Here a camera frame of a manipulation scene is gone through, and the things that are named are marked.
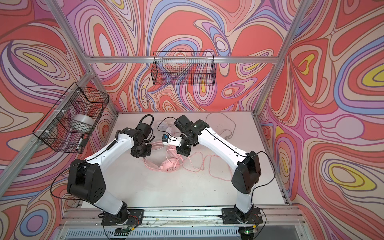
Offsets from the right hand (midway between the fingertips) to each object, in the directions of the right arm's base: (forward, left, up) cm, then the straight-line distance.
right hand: (182, 152), depth 78 cm
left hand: (+4, +21, -7) cm, 22 cm away
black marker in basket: (+1, +50, +10) cm, 51 cm away
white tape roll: (+8, +46, +17) cm, 50 cm away
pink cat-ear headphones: (-6, +6, -3) cm, 9 cm away
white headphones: (+27, +12, -10) cm, 31 cm away
